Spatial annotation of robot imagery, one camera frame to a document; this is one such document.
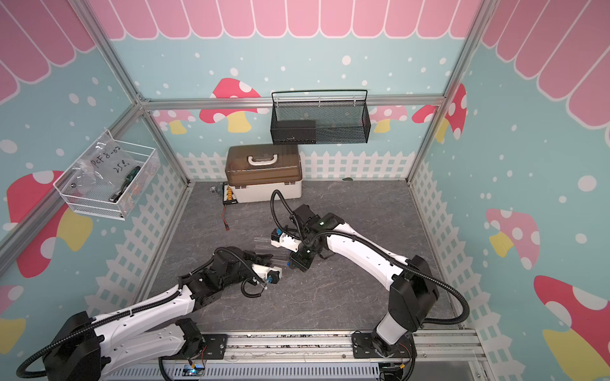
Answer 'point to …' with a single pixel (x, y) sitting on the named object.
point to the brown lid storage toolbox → (253, 171)
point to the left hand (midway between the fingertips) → (268, 256)
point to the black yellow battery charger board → (228, 197)
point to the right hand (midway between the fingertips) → (294, 262)
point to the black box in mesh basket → (294, 132)
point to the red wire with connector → (227, 228)
